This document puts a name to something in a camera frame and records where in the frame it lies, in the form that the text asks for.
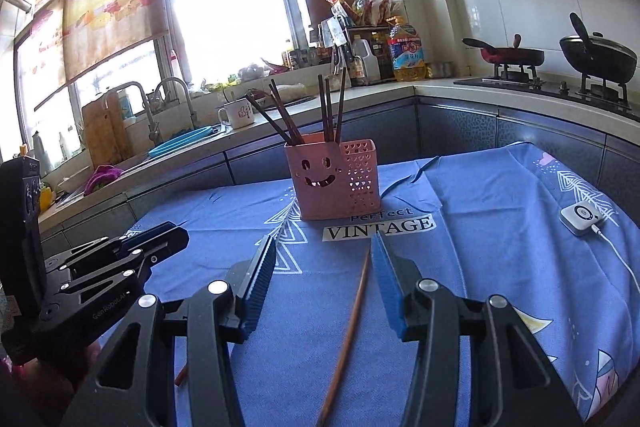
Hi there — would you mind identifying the brown wooden chopstick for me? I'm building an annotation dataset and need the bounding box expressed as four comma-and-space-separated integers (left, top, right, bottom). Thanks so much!
316, 253, 371, 427

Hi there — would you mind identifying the magenta cloth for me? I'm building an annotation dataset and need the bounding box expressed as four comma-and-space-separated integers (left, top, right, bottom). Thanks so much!
84, 165, 124, 196

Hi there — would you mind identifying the wooden cutting board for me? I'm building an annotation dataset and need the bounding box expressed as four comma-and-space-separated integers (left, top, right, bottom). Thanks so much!
81, 90, 134, 168

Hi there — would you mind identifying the blue plastic basin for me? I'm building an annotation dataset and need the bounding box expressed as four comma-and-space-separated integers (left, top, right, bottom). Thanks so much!
148, 126, 220, 159

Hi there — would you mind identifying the left steel faucet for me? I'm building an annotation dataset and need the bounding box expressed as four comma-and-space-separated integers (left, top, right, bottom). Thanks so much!
102, 80, 164, 145

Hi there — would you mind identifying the steel faucet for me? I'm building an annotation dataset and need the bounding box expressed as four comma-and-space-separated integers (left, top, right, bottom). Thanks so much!
102, 80, 164, 145
153, 76, 198, 130

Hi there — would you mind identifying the right steel faucet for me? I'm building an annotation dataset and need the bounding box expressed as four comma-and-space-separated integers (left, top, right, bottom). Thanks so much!
153, 76, 198, 130

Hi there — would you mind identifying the blue patterned tablecloth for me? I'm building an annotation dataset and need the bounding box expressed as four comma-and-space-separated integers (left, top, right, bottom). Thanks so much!
131, 143, 639, 426

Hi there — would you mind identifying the white mug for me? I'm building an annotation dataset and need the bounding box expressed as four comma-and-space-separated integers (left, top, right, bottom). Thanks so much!
218, 98, 255, 130

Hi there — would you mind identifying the dark chopstick in holder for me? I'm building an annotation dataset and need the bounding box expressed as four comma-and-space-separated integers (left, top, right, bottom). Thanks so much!
324, 77, 334, 143
269, 79, 304, 145
245, 94, 294, 146
317, 74, 330, 143
334, 66, 347, 143

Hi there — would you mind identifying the white small device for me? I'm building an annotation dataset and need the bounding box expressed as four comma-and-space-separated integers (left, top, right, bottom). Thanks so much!
560, 202, 603, 236

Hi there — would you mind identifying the pink smiley utensil holder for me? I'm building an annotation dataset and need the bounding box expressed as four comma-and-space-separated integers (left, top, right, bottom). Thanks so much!
284, 132, 381, 221

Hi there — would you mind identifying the patterned window blind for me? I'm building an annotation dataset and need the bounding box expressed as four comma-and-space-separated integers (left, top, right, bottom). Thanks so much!
17, 0, 168, 109

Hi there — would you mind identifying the white plastic jug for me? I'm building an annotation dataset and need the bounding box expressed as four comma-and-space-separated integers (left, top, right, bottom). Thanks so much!
352, 35, 382, 84

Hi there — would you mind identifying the black gas stove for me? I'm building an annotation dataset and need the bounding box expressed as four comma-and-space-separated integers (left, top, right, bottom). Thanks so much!
454, 64, 639, 121

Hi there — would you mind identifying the black spice rack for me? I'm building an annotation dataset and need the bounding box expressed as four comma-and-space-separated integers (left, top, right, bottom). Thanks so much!
347, 25, 395, 86

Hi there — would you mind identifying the red frying pan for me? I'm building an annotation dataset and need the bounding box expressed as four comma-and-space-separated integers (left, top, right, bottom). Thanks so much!
462, 34, 544, 67

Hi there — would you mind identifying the snack packets pile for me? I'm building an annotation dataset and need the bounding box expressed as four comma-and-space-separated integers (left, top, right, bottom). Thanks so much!
326, 0, 407, 27

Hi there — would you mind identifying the yellow cooking oil bottle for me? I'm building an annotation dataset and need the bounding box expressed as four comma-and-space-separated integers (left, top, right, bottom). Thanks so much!
387, 16, 426, 81

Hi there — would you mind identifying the black wok with lid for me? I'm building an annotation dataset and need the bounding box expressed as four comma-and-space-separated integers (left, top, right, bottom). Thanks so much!
560, 12, 638, 84

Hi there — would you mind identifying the white cable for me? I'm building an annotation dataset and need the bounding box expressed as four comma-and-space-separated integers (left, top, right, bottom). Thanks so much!
591, 223, 640, 295

